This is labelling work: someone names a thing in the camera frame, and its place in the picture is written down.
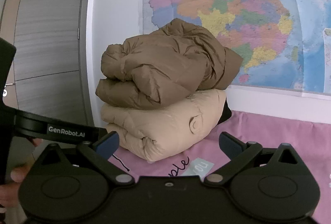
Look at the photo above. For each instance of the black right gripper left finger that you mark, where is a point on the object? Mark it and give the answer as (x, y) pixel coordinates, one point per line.
(100, 152)

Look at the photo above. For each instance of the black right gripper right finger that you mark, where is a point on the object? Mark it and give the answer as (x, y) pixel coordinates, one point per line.
(240, 154)

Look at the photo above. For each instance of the brown puffer jacket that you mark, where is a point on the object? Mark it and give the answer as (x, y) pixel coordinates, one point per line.
(165, 66)

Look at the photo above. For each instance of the person's left hand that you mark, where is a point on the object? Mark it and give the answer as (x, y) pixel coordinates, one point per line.
(22, 156)

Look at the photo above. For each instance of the beige folded puffer jacket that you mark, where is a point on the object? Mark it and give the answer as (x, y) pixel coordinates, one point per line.
(154, 135)

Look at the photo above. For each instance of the pink bed sheet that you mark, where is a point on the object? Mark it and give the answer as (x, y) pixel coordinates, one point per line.
(310, 140)

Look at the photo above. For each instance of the grey door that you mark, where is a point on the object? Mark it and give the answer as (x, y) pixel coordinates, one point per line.
(48, 76)

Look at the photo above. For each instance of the colourful wall map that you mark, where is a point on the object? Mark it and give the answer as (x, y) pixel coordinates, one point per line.
(284, 44)

